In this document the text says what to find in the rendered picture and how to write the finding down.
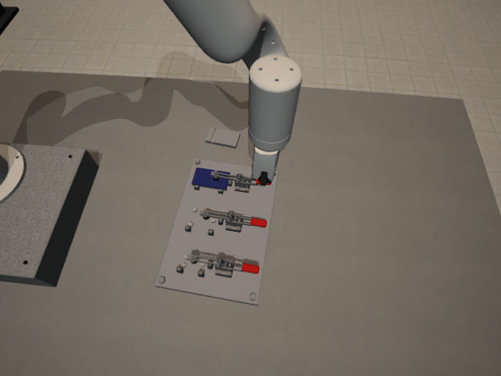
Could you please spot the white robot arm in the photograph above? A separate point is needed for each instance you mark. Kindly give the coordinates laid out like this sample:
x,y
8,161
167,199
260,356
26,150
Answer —
x,y
227,31

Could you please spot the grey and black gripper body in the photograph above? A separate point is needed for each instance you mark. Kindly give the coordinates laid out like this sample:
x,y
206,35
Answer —
x,y
264,161

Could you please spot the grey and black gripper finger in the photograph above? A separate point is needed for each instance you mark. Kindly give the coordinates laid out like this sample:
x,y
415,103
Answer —
x,y
264,178

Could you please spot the blue plate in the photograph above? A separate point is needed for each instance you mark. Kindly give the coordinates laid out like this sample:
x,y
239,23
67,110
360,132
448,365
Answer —
x,y
203,178

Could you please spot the grey toggle clamp with red handle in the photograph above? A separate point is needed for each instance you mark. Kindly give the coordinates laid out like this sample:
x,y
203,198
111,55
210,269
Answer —
x,y
224,267

